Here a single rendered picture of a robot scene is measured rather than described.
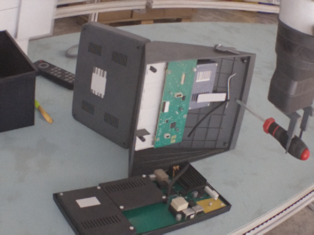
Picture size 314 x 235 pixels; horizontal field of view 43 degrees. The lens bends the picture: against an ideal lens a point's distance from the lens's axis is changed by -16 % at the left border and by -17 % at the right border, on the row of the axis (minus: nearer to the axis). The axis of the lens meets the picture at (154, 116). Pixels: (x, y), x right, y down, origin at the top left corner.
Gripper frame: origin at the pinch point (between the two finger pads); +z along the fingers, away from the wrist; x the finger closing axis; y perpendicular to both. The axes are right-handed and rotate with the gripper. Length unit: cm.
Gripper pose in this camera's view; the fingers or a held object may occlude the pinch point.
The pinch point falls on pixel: (291, 149)
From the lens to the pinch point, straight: 60.5
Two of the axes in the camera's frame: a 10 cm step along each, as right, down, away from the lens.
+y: -5.5, -4.8, 6.9
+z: -0.9, 8.5, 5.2
